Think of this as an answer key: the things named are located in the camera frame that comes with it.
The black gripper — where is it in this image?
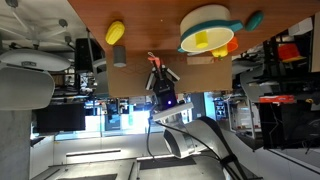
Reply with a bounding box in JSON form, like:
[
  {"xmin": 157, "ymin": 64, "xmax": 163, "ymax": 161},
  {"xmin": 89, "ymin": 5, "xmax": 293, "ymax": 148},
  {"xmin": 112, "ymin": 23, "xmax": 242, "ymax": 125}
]
[{"xmin": 145, "ymin": 64, "xmax": 181, "ymax": 110}]

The pink toy rabbit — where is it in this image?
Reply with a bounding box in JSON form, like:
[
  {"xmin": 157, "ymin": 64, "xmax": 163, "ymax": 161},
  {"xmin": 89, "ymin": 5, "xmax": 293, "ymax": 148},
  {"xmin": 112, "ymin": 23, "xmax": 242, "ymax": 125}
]
[{"xmin": 147, "ymin": 51, "xmax": 162, "ymax": 69}]

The yellow toy corn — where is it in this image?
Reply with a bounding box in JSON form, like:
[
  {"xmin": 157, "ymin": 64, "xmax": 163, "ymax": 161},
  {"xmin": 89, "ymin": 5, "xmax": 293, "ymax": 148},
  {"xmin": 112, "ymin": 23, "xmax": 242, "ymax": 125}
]
[{"xmin": 105, "ymin": 20, "xmax": 126, "ymax": 46}]

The yellow toy pepper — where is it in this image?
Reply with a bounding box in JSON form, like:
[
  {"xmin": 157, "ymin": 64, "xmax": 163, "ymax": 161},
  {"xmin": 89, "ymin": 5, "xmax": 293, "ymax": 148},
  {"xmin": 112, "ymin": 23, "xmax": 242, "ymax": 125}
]
[{"xmin": 210, "ymin": 44, "xmax": 229, "ymax": 60}]

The teal oval toy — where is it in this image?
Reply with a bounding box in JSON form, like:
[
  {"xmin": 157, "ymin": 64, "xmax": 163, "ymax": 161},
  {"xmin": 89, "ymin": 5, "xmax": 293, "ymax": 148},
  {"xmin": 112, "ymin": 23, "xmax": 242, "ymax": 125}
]
[{"xmin": 244, "ymin": 10, "xmax": 265, "ymax": 33}]

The gray cylinder cup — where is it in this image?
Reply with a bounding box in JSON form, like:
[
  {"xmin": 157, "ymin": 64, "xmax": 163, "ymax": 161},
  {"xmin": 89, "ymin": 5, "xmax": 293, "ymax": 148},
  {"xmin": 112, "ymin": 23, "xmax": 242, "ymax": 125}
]
[{"xmin": 112, "ymin": 45, "xmax": 127, "ymax": 68}]

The yellow cylinder block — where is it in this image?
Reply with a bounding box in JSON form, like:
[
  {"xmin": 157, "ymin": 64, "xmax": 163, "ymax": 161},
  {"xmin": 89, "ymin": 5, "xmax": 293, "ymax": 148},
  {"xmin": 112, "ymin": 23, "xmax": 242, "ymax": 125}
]
[{"xmin": 194, "ymin": 31, "xmax": 210, "ymax": 49}]

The white pot teal band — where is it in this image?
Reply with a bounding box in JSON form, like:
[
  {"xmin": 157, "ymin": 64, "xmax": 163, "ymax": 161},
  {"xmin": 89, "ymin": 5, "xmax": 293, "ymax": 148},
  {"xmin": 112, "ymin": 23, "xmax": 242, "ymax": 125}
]
[{"xmin": 177, "ymin": 4, "xmax": 245, "ymax": 54}]

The orange plastic bowl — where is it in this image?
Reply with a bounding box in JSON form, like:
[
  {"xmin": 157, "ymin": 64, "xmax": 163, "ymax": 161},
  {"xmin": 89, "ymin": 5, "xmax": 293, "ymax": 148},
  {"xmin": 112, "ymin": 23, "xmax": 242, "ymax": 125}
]
[{"xmin": 226, "ymin": 36, "xmax": 240, "ymax": 53}]

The black computer monitor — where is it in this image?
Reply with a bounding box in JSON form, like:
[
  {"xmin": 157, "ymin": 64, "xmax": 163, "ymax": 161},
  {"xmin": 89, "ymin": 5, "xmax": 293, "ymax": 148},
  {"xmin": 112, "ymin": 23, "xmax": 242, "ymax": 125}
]
[{"xmin": 35, "ymin": 103, "xmax": 87, "ymax": 134}]

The flat red box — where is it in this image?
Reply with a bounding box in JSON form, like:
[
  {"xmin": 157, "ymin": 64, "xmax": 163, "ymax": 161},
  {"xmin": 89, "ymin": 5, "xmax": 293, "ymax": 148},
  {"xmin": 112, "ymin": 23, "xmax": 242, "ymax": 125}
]
[{"xmin": 259, "ymin": 94, "xmax": 296, "ymax": 104}]

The yellow emergency stop button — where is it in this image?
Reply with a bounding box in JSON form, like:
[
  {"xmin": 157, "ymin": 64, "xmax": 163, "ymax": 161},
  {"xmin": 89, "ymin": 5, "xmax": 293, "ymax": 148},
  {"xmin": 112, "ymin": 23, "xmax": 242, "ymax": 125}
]
[{"xmin": 277, "ymin": 43, "xmax": 307, "ymax": 64}]

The white office chair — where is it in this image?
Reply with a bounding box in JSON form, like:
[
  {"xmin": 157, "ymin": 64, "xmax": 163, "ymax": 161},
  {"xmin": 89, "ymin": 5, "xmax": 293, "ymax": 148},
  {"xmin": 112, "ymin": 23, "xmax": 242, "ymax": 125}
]
[{"xmin": 0, "ymin": 0, "xmax": 78, "ymax": 111}]

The gray concrete pillar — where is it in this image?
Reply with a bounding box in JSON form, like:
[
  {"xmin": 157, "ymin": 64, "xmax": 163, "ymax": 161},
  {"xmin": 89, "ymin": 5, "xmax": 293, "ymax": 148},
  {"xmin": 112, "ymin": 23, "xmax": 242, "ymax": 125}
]
[{"xmin": 0, "ymin": 109, "xmax": 33, "ymax": 180}]

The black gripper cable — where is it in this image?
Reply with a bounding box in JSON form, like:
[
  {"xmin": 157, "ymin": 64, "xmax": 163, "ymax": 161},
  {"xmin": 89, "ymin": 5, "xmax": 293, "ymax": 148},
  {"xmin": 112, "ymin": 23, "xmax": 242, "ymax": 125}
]
[{"xmin": 145, "ymin": 109, "xmax": 159, "ymax": 161}]

